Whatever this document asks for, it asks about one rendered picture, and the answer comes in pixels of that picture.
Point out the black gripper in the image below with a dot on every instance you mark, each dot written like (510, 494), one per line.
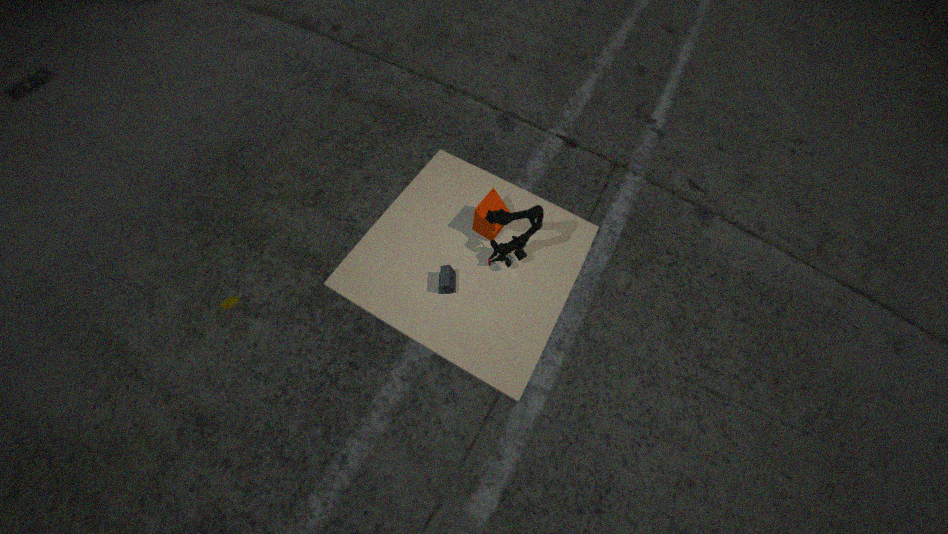
(502, 257)

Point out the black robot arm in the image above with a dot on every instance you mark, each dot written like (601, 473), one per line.
(503, 218)

